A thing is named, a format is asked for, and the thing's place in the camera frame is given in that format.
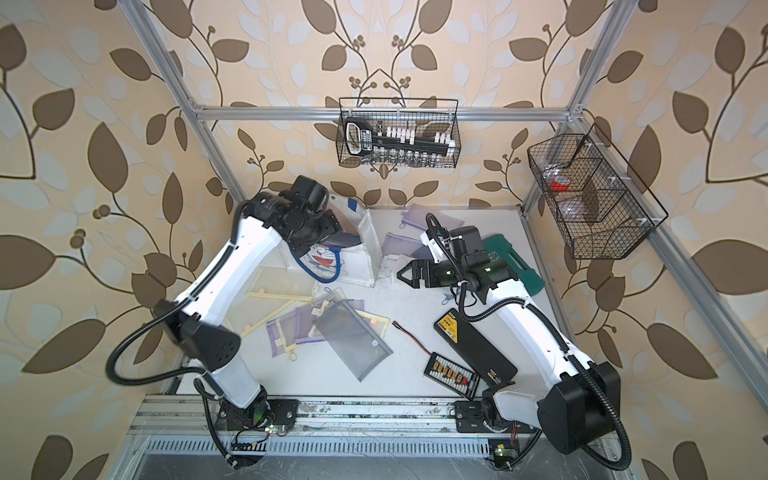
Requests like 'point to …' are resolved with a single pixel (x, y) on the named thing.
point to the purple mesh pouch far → (415, 215)
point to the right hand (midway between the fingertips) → (411, 274)
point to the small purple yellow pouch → (296, 327)
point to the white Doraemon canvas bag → (356, 263)
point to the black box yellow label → (475, 348)
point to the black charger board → (447, 374)
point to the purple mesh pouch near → (394, 243)
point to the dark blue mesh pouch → (341, 240)
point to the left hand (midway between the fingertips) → (327, 232)
